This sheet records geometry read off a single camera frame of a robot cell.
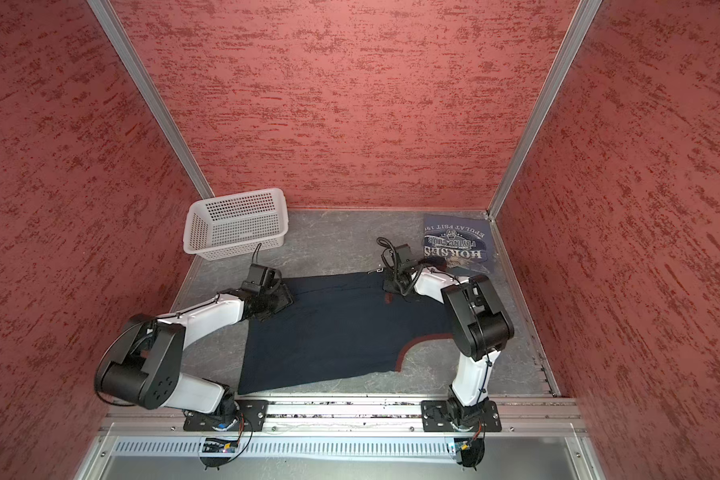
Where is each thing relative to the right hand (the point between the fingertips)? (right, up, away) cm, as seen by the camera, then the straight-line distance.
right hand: (387, 289), depth 98 cm
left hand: (-33, -5, -5) cm, 33 cm away
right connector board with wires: (+19, -35, -27) cm, 48 cm away
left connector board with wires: (-45, -35, -25) cm, 62 cm away
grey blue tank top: (+28, +16, +11) cm, 34 cm away
